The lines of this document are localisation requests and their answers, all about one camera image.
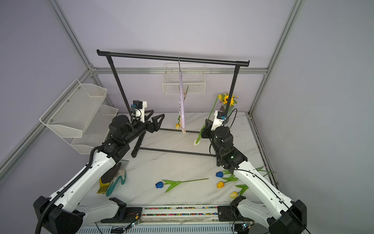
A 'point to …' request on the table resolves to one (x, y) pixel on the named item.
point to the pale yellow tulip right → (234, 194)
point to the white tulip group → (196, 142)
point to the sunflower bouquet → (224, 98)
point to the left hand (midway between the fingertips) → (157, 115)
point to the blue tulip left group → (159, 185)
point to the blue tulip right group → (226, 175)
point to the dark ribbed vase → (222, 107)
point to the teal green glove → (121, 172)
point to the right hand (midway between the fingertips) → (207, 122)
